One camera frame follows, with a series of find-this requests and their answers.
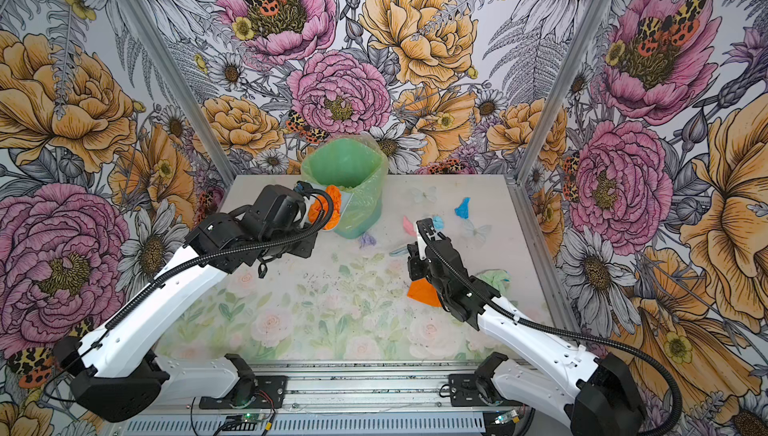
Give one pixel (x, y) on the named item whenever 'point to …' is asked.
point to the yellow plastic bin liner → (359, 164)
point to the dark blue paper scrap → (463, 209)
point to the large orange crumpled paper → (423, 291)
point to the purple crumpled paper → (367, 240)
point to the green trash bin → (359, 165)
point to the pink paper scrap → (408, 226)
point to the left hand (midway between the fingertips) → (306, 243)
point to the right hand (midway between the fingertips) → (413, 254)
